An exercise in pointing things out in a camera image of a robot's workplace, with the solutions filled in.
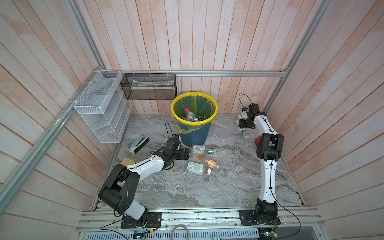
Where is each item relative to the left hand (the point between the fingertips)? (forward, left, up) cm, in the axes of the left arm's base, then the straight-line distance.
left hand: (182, 153), depth 91 cm
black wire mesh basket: (+42, +24, +20) cm, 52 cm away
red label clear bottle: (+21, -5, +13) cm, 25 cm away
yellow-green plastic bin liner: (+27, -9, +16) cm, 33 cm away
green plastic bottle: (+18, -11, +14) cm, 26 cm away
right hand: (+28, -45, -3) cm, 53 cm away
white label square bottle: (-8, -8, -3) cm, 12 cm away
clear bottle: (+4, -9, -1) cm, 10 cm away
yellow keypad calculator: (-3, +35, -5) cm, 36 cm away
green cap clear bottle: (+17, -44, -3) cm, 47 cm away
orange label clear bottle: (-6, -18, -1) cm, 19 cm away
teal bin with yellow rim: (+14, -12, -1) cm, 18 cm away
